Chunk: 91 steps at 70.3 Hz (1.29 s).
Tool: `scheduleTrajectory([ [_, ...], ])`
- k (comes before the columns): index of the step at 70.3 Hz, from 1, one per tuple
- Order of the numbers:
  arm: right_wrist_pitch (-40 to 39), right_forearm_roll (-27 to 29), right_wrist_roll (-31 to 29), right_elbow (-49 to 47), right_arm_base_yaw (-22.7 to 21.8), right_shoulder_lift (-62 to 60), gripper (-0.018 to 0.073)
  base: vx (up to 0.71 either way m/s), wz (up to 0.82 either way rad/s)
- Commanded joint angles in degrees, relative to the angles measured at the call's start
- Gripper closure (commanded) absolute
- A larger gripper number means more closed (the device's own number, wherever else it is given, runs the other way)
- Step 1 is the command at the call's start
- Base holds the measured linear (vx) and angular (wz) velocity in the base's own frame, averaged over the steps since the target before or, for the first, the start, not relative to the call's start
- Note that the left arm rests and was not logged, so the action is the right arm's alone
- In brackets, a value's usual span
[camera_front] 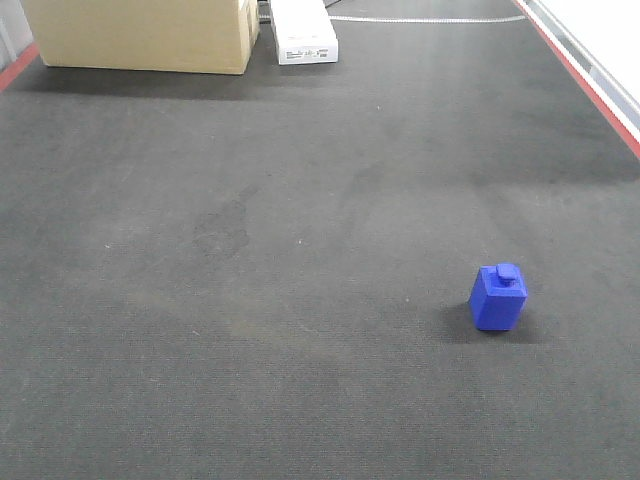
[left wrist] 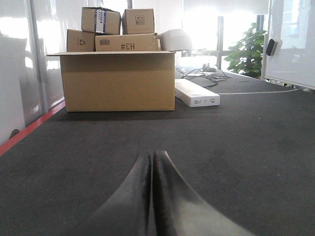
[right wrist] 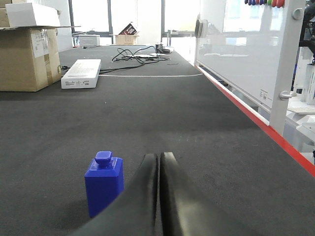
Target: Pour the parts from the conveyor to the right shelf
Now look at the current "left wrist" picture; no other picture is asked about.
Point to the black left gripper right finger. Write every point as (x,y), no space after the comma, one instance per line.
(177,214)

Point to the black board eraser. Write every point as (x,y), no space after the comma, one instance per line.
(270,46)

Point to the long white flat box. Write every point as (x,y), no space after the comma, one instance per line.
(192,92)

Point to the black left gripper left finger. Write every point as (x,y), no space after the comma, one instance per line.
(128,209)

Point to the green potted plant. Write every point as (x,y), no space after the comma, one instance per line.
(248,56)

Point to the white cardboard box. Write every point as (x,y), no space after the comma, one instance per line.
(174,40)

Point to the small cardboard box recycling mark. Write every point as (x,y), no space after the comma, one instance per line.
(73,41)

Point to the cardboard box handling symbols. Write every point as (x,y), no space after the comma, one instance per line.
(130,24)

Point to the dark grey belt conveyor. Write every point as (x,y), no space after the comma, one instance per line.
(73,147)

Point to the whiteboard on stand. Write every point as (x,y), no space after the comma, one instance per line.
(290,49)

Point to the long flat cardboard box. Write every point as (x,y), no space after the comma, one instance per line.
(113,45)

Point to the large cardboard box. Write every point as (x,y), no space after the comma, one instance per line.
(118,91)

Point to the cardboard box blue-white label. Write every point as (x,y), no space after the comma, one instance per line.
(88,20)

